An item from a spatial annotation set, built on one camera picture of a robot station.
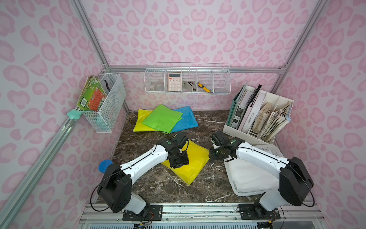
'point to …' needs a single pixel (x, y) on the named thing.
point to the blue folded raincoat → (188, 121)
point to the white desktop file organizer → (252, 100)
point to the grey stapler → (190, 86)
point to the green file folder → (235, 103)
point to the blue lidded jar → (104, 164)
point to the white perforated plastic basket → (270, 149)
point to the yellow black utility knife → (204, 88)
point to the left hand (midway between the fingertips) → (187, 161)
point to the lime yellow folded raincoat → (142, 115)
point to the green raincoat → (163, 118)
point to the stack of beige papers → (268, 122)
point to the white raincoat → (248, 177)
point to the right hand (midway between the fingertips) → (210, 155)
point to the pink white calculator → (174, 81)
